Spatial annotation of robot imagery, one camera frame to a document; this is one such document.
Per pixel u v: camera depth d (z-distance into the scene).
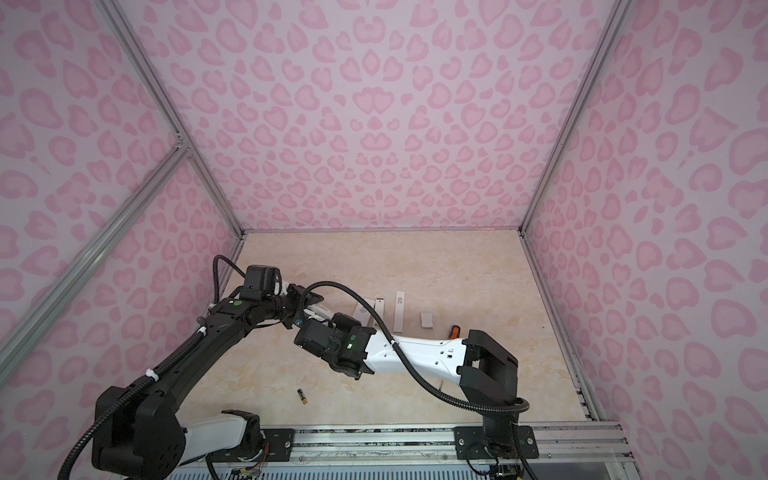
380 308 0.96
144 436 0.40
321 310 0.78
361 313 0.95
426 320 0.95
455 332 0.90
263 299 0.65
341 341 0.57
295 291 0.75
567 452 0.72
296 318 0.73
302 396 0.80
